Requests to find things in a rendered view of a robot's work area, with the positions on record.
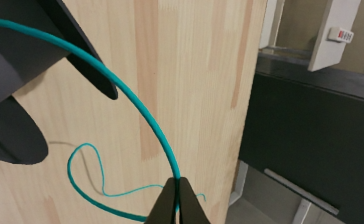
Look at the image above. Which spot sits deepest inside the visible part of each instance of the teal cable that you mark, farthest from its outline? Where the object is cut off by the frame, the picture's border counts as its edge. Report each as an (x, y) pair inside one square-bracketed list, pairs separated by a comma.
[(130, 95)]

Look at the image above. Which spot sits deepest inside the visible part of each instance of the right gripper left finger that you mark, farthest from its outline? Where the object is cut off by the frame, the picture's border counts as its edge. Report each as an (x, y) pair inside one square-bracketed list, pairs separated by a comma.
[(164, 209)]

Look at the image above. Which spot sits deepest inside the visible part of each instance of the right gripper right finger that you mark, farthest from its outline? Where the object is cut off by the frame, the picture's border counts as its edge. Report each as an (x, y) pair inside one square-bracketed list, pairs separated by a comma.
[(190, 210)]

